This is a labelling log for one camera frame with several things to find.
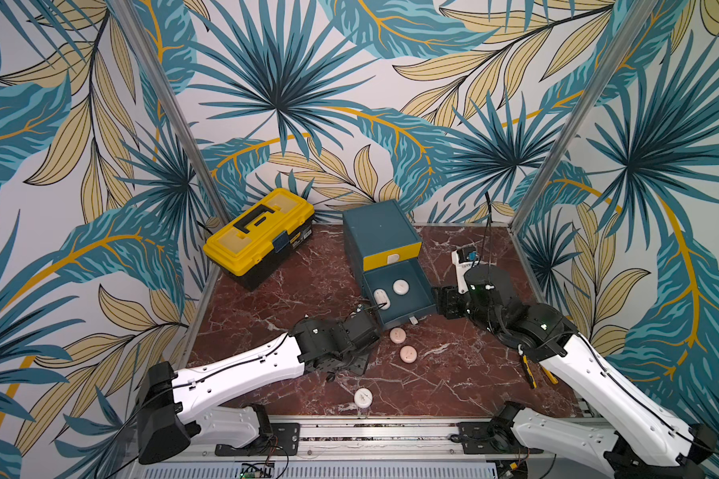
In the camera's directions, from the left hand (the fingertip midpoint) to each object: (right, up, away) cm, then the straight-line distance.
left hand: (356, 361), depth 73 cm
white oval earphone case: (+7, +13, +17) cm, 22 cm away
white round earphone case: (+13, +16, +20) cm, 29 cm away
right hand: (+21, +18, -3) cm, 28 cm away
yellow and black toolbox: (-32, +28, +18) cm, 46 cm away
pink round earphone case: (+12, +1, +17) cm, 21 cm away
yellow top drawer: (+10, +25, +12) cm, 30 cm away
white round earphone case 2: (+2, -12, +6) cm, 13 cm away
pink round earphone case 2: (+15, -3, +13) cm, 20 cm away
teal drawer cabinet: (+7, +27, +10) cm, 30 cm away
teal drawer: (+19, +10, +22) cm, 30 cm away
